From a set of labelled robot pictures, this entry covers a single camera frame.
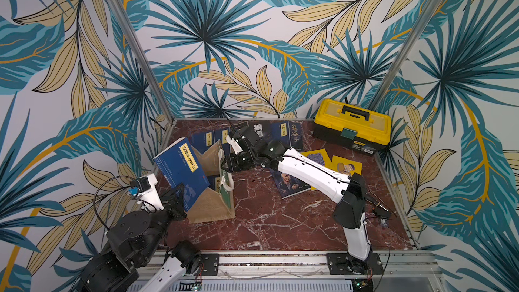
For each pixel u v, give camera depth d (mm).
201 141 1065
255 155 577
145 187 469
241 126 1134
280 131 1110
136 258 385
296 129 1134
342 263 728
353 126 967
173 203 482
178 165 602
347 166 999
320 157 1025
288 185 925
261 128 1132
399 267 755
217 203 764
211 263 735
